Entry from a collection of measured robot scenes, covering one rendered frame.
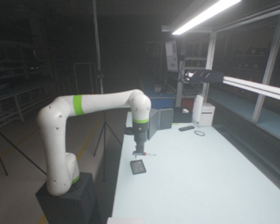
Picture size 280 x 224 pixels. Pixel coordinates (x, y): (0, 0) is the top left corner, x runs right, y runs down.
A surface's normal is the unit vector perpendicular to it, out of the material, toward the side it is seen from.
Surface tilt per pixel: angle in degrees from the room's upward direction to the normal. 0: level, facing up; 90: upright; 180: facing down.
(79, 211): 90
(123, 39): 90
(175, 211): 0
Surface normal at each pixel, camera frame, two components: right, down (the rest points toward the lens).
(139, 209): 0.00, -0.93
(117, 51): 0.03, 0.36
